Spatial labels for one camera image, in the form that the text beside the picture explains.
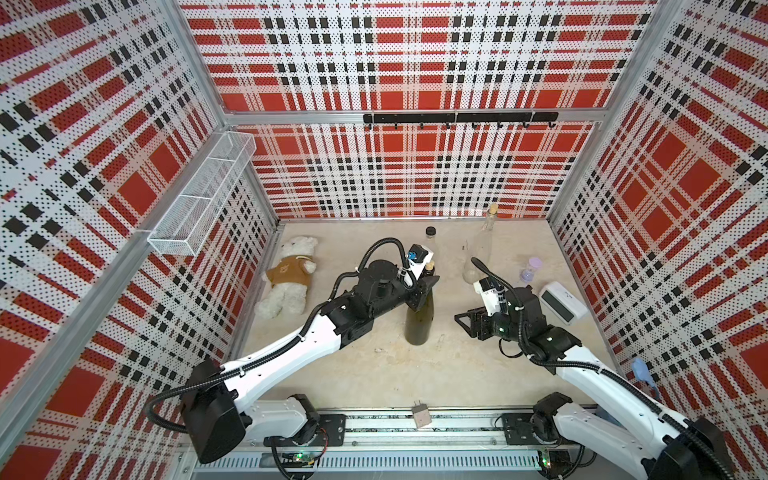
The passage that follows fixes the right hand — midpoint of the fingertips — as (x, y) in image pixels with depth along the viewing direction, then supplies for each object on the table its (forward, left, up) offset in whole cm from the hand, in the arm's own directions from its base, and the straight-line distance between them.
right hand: (466, 315), depth 80 cm
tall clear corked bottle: (+21, -6, +3) cm, 23 cm away
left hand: (+4, +9, +14) cm, 17 cm away
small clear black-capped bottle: (+20, +9, +11) cm, 25 cm away
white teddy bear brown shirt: (+16, +55, -6) cm, 58 cm away
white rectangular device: (+8, -31, -8) cm, 33 cm away
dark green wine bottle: (0, +13, -6) cm, 14 cm away
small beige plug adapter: (-22, +13, -11) cm, 28 cm away
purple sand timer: (+21, -26, -11) cm, 35 cm away
